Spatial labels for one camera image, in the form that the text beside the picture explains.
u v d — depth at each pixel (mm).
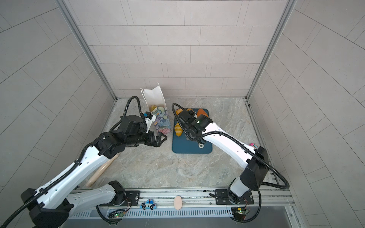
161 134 604
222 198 707
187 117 572
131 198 704
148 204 680
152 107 922
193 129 504
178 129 937
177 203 686
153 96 914
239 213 678
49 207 370
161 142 617
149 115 609
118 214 644
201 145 656
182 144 898
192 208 687
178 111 1024
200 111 1075
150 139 585
